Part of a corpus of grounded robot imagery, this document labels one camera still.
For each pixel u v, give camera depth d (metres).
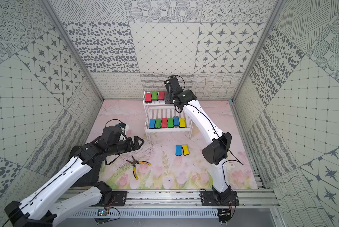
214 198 0.66
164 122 0.88
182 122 0.89
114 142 0.57
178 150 0.93
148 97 0.84
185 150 0.91
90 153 0.49
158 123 0.88
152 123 0.89
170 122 0.89
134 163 0.86
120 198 0.73
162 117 0.93
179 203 0.73
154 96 0.83
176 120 0.90
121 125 0.67
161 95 0.84
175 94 0.57
